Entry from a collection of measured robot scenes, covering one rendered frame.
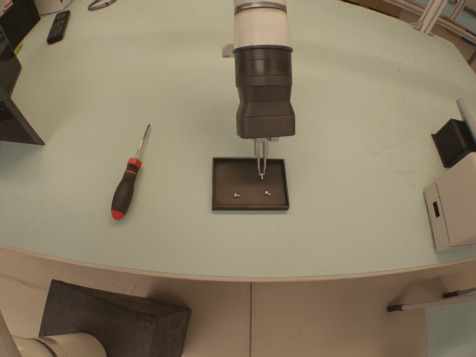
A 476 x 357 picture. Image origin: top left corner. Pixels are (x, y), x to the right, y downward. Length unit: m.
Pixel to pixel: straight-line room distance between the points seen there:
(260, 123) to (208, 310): 1.13
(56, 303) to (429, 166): 0.81
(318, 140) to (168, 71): 0.32
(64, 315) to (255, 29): 0.58
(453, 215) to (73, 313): 0.70
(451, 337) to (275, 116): 1.48
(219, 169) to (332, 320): 1.22
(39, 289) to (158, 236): 1.35
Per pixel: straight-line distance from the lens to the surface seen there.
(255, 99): 0.33
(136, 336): 0.53
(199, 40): 0.64
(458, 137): 0.62
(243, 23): 0.34
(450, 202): 0.49
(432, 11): 1.19
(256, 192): 0.39
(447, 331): 1.59
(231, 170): 0.40
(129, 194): 0.38
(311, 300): 1.45
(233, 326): 1.36
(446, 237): 0.50
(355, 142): 0.51
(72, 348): 0.45
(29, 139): 0.54
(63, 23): 0.86
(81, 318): 0.57
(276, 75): 0.33
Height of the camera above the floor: 1.36
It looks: 62 degrees down
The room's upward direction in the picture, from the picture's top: 12 degrees clockwise
